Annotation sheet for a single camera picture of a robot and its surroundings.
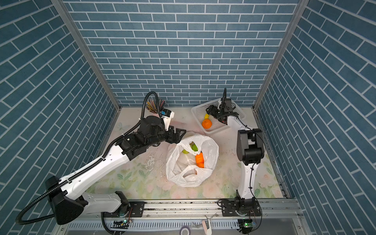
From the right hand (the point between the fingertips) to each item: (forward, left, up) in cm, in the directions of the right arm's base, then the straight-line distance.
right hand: (211, 111), depth 101 cm
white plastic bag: (-33, +12, -13) cm, 38 cm away
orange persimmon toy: (-34, +6, -7) cm, 35 cm away
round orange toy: (-6, +3, -7) cm, 9 cm away
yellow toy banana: (+4, +3, -10) cm, 11 cm away
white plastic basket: (+6, +9, -8) cm, 13 cm away
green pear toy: (-28, +15, -10) cm, 33 cm away
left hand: (-30, +14, +16) cm, 37 cm away
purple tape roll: (-65, +11, -14) cm, 68 cm away
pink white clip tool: (-65, 0, -11) cm, 66 cm away
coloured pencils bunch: (+1, +43, 0) cm, 43 cm away
